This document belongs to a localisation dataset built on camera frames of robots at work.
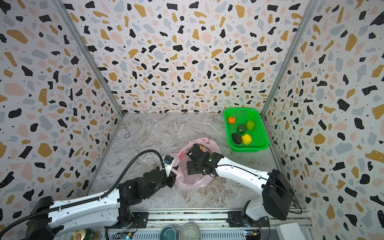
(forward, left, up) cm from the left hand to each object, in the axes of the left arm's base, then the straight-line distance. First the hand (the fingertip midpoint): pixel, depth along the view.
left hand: (179, 166), depth 73 cm
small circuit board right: (-27, -35, -19) cm, 48 cm away
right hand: (+3, -5, -6) cm, 8 cm away
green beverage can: (-26, +37, -8) cm, 46 cm away
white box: (-26, -51, -14) cm, 59 cm away
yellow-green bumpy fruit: (+37, -48, -14) cm, 62 cm away
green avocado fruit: (+34, -40, -14) cm, 55 cm away
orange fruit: (+44, -35, -15) cm, 58 cm away
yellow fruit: (+25, -42, -14) cm, 51 cm away
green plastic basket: (+35, -45, -17) cm, 59 cm away
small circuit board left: (-26, +24, -19) cm, 40 cm away
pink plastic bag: (-6, -4, -5) cm, 9 cm away
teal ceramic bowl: (-25, +5, -17) cm, 31 cm away
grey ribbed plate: (-25, -5, -18) cm, 31 cm away
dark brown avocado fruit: (+27, -36, -16) cm, 48 cm away
